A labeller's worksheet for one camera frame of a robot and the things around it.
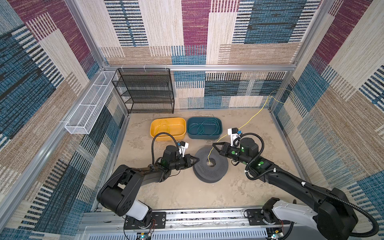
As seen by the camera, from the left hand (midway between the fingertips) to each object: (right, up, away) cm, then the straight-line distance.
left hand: (199, 158), depth 84 cm
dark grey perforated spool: (+7, -5, +3) cm, 9 cm away
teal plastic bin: (0, +22, +24) cm, 33 cm away
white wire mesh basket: (-62, +22, -2) cm, 66 cm away
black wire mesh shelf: (-38, +44, +27) cm, 64 cm away
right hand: (+6, +8, -8) cm, 12 cm away
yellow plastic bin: (-16, +17, +28) cm, 37 cm away
